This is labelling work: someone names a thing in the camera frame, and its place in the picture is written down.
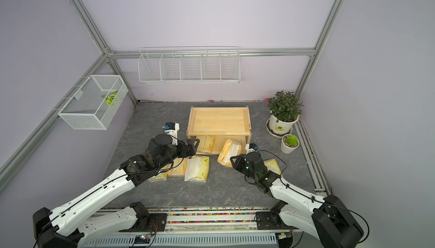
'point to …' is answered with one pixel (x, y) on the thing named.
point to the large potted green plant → (285, 108)
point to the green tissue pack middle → (197, 169)
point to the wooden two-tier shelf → (213, 125)
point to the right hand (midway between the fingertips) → (230, 158)
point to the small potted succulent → (289, 143)
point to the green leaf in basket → (109, 98)
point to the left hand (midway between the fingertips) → (192, 142)
